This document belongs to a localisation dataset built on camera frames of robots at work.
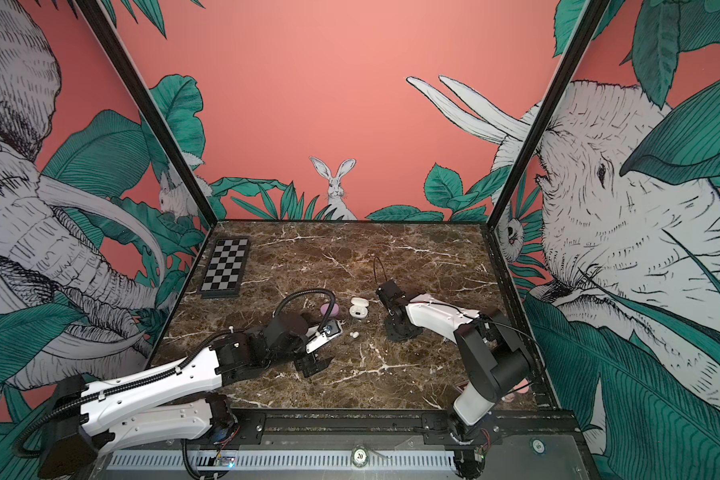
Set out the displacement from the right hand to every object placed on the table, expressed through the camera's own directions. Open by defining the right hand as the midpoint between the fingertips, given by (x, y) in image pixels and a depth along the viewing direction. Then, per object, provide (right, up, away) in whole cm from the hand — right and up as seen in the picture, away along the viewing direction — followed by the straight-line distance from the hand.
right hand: (398, 330), depth 90 cm
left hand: (-20, +3, -15) cm, 25 cm away
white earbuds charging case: (-12, +6, +4) cm, 14 cm away
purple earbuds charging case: (-20, +5, +4) cm, 21 cm away
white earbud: (-13, -1, -1) cm, 14 cm away
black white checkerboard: (-59, +16, +10) cm, 62 cm away
